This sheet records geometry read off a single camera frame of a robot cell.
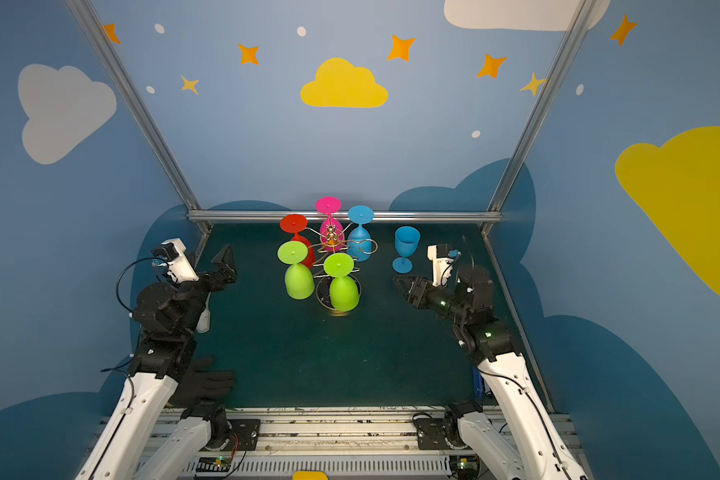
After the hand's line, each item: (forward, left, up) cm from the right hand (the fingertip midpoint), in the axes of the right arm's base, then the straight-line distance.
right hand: (402, 276), depth 69 cm
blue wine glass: (+18, +11, -9) cm, 23 cm away
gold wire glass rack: (+11, +23, -18) cm, 31 cm away
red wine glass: (+17, +29, -1) cm, 34 cm away
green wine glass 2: (+1, +15, -8) cm, 16 cm away
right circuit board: (-34, -18, -34) cm, 51 cm away
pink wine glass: (+12, +18, +1) cm, 22 cm away
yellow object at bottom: (-38, +20, -29) cm, 52 cm away
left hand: (+1, +45, +6) cm, 45 cm away
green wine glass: (+4, +27, -8) cm, 29 cm away
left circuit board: (-37, +45, -33) cm, 66 cm away
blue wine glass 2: (+27, -4, -16) cm, 32 cm away
